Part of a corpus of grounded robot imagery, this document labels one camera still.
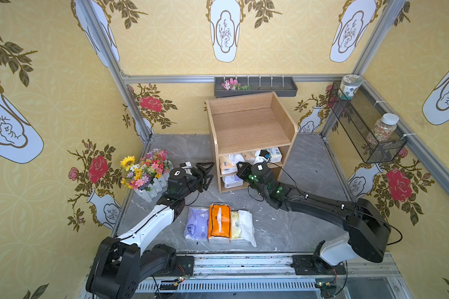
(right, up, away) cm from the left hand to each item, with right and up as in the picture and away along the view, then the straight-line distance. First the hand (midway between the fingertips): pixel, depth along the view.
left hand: (209, 166), depth 81 cm
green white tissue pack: (+29, +5, +2) cm, 30 cm away
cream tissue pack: (+17, +4, +1) cm, 18 cm away
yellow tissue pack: (+14, -25, -3) cm, 29 cm away
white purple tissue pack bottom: (+9, -8, +9) cm, 15 cm away
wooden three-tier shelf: (+17, +16, -1) cm, 23 cm away
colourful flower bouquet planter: (-28, -4, +4) cm, 28 cm away
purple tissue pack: (-5, -24, -1) cm, 25 cm away
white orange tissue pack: (+8, +1, -1) cm, 8 cm away
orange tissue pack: (+5, -24, -3) cm, 24 cm away
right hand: (+13, +3, 0) cm, 14 cm away
